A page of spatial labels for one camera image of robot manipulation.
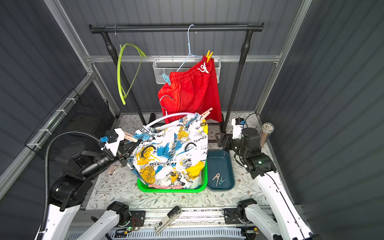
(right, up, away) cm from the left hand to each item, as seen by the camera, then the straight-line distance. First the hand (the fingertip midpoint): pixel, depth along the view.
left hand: (138, 140), depth 55 cm
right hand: (+35, +1, +15) cm, 38 cm away
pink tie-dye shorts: (+5, -27, +22) cm, 35 cm away
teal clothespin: (+36, -26, +29) cm, 54 cm away
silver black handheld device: (+11, -37, +16) cm, 42 cm away
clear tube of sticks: (+63, +4, +32) cm, 71 cm away
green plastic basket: (-4, -26, +20) cm, 34 cm away
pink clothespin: (+34, -24, +32) cm, 52 cm away
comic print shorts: (+11, -9, +19) cm, 23 cm away
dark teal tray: (+36, -21, +32) cm, 53 cm away
